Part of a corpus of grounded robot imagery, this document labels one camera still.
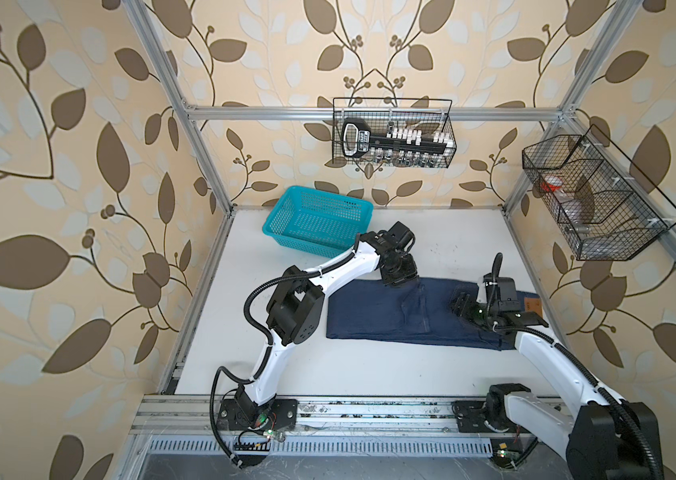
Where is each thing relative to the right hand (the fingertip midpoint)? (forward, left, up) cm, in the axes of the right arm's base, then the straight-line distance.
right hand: (461, 310), depth 86 cm
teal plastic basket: (+41, +44, -6) cm, 60 cm away
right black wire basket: (+12, -31, +28) cm, 44 cm away
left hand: (+7, +11, +6) cm, 15 cm away
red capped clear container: (+23, -24, +27) cm, 43 cm away
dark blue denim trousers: (+4, +26, -5) cm, 26 cm away
